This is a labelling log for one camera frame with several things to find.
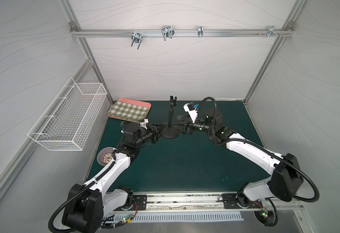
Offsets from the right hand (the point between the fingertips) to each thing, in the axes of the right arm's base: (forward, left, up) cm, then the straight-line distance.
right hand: (174, 120), depth 71 cm
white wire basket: (-6, +52, +3) cm, 52 cm away
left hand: (-1, +4, -4) cm, 5 cm away
